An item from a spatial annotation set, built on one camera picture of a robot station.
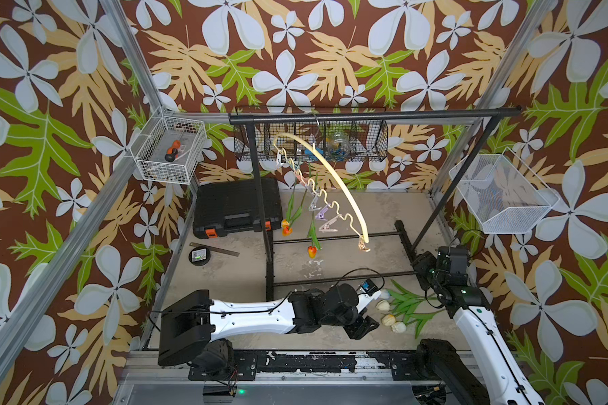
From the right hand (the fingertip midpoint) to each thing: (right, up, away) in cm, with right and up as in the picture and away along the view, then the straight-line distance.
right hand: (419, 259), depth 82 cm
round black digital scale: (-79, -1, +14) cm, 80 cm away
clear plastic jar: (-24, +40, +15) cm, 49 cm away
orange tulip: (-44, +11, +6) cm, 46 cm away
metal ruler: (-73, 0, +19) cm, 75 cm away
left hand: (-18, -14, -12) cm, 26 cm away
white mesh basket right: (+28, +22, 0) cm, 35 cm away
